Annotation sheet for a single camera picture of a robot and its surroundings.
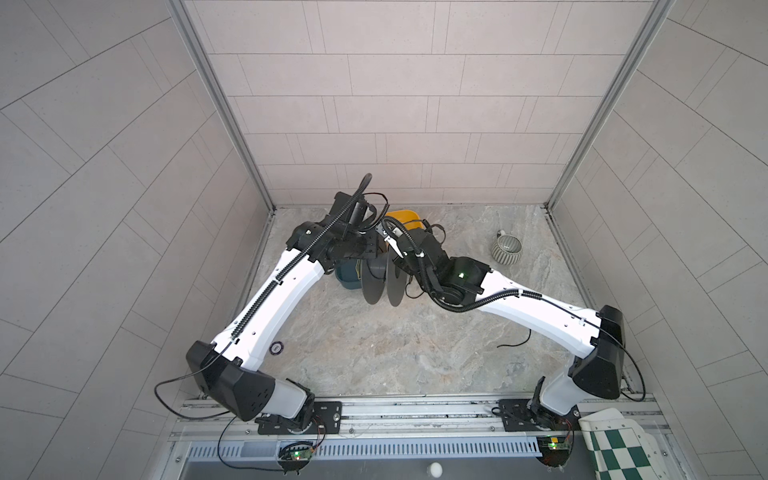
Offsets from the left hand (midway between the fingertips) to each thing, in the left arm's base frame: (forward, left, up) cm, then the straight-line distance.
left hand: (381, 241), depth 73 cm
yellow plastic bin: (+27, -7, -21) cm, 35 cm away
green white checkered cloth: (-40, -55, -24) cm, 72 cm away
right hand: (+2, -6, +1) cm, 6 cm away
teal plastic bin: (+4, +12, -23) cm, 27 cm away
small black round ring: (-18, +28, -26) cm, 42 cm away
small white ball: (-44, -12, -17) cm, 49 cm away
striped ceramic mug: (+15, -42, -25) cm, 51 cm away
